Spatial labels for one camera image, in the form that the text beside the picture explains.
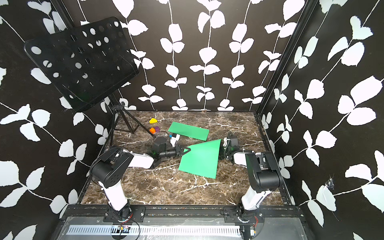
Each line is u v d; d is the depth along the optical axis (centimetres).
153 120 113
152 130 105
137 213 74
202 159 82
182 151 85
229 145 77
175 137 87
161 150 76
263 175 48
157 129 107
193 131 108
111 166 50
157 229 70
